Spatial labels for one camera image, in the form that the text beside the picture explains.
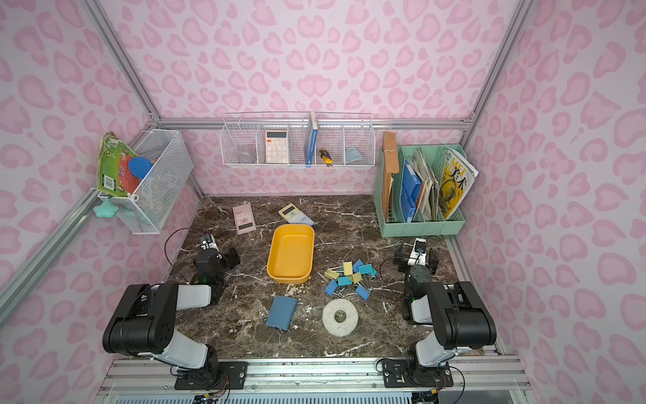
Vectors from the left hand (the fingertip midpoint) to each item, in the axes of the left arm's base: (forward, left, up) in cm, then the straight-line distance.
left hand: (217, 247), depth 94 cm
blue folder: (+17, -73, +11) cm, 76 cm away
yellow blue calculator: (+20, -25, -6) cm, 33 cm away
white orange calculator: (+28, -22, +24) cm, 43 cm away
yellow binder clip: (-9, -43, -6) cm, 44 cm away
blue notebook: (-22, -25, -7) cm, 34 cm away
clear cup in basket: (+27, -11, +22) cm, 36 cm away
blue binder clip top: (-6, -52, -4) cm, 52 cm away
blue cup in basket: (+32, -51, +18) cm, 62 cm away
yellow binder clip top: (-6, -48, -4) cm, 49 cm away
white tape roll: (-27, -45, -6) cm, 53 cm away
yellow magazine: (+23, -92, +13) cm, 95 cm away
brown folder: (+15, -62, +26) cm, 69 cm away
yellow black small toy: (+25, -41, +21) cm, 52 cm away
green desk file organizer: (+15, -83, -4) cm, 85 cm away
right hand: (-2, -72, +5) cm, 73 cm away
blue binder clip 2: (-15, -53, -7) cm, 56 cm away
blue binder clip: (-13, -42, -6) cm, 45 cm away
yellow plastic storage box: (0, -26, -5) cm, 27 cm away
